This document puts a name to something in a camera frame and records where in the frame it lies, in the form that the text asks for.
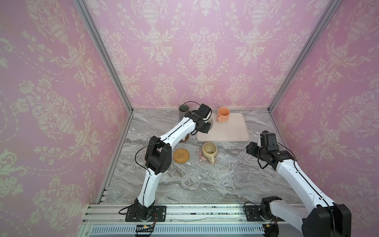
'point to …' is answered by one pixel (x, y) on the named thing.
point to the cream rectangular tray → (237, 130)
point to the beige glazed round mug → (209, 150)
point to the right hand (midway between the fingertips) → (251, 147)
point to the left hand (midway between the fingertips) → (205, 128)
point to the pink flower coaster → (202, 158)
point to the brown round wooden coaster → (186, 138)
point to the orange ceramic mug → (223, 113)
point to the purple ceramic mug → (211, 121)
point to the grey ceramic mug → (182, 109)
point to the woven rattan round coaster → (181, 155)
